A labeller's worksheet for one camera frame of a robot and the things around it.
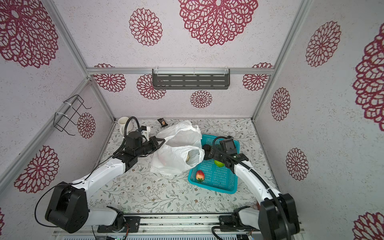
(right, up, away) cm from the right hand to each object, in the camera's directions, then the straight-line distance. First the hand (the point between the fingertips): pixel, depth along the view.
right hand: (217, 152), depth 86 cm
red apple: (-10, -14, 0) cm, 17 cm away
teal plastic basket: (+2, -17, +4) cm, 17 cm away
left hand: (-29, +7, -4) cm, 30 cm away
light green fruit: (+2, -8, +4) cm, 9 cm away
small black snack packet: (-37, +18, +30) cm, 51 cm away
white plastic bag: (-20, +2, -14) cm, 24 cm away
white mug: (-67, +20, +26) cm, 74 cm away
